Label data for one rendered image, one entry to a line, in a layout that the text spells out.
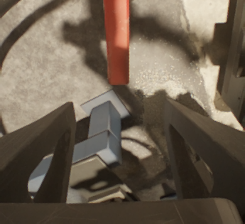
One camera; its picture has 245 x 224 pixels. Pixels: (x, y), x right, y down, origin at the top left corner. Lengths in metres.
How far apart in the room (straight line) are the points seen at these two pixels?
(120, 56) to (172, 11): 0.51
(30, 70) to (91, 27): 0.26
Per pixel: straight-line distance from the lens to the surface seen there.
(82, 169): 0.67
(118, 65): 0.20
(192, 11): 0.72
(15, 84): 0.85
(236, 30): 0.73
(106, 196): 0.74
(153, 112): 0.85
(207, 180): 0.60
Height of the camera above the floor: 0.67
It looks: 56 degrees down
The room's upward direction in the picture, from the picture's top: 177 degrees clockwise
